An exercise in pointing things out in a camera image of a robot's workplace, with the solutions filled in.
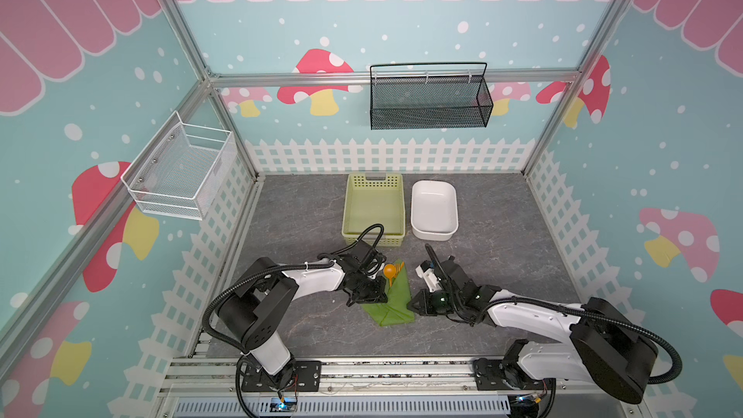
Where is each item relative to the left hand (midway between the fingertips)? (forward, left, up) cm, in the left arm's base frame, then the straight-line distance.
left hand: (385, 305), depth 86 cm
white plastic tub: (+34, -18, 0) cm, 39 cm away
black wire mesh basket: (+57, -12, +35) cm, 68 cm away
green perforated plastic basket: (+42, +5, -1) cm, 42 cm away
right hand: (-2, -6, +4) cm, 7 cm away
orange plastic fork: (+11, -4, +3) cm, 12 cm away
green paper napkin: (-1, -4, 0) cm, 4 cm away
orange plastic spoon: (+11, -1, +1) cm, 11 cm away
